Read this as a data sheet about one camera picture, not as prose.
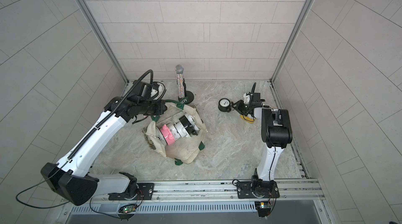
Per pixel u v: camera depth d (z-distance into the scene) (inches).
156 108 25.0
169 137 30.4
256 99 31.8
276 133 20.4
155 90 22.8
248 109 35.0
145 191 27.9
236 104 35.9
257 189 25.7
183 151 31.7
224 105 39.0
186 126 32.5
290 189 28.6
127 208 25.3
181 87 35.9
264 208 26.8
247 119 34.4
